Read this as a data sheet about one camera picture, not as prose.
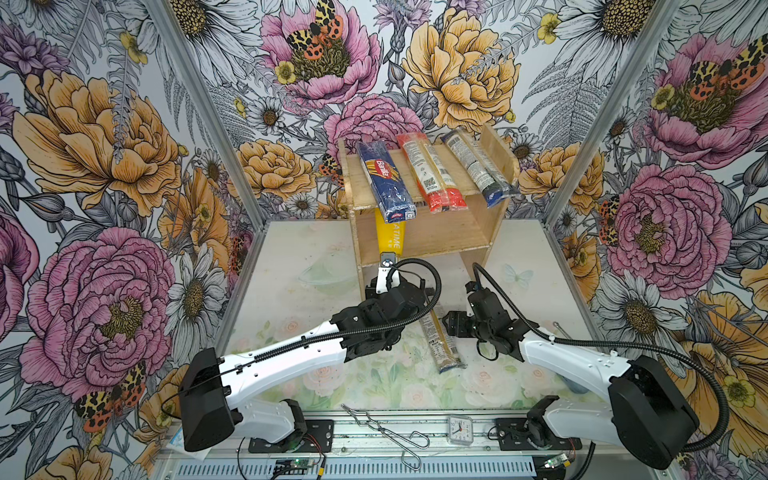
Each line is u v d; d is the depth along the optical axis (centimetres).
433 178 67
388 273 61
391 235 76
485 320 68
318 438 74
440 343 87
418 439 75
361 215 66
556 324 94
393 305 51
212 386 41
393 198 61
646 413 41
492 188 66
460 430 74
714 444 42
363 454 72
